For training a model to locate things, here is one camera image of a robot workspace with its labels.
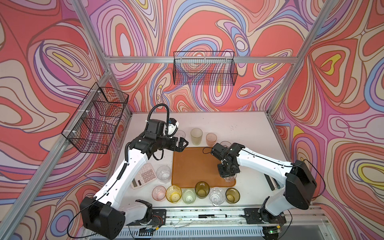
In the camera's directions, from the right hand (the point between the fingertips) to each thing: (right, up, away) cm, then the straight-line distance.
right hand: (227, 177), depth 80 cm
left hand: (-24, +21, -5) cm, 32 cm away
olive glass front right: (+2, -10, 0) cm, 10 cm away
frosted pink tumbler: (-7, +19, +21) cm, 29 cm away
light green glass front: (-21, -10, 0) cm, 23 cm away
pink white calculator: (-47, 0, +6) cm, 48 cm away
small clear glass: (+2, -3, +5) cm, 6 cm away
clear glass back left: (-27, +23, +19) cm, 40 cm away
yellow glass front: (-30, -9, 0) cm, 31 cm away
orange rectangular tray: (-17, +3, +9) cm, 19 cm away
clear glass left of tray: (-36, 0, +7) cm, 37 cm away
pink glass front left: (-38, -9, +1) cm, 39 cm away
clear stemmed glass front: (-6, -10, 0) cm, 12 cm away
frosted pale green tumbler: (-17, +22, +17) cm, 33 cm away
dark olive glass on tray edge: (-14, -7, +1) cm, 16 cm away
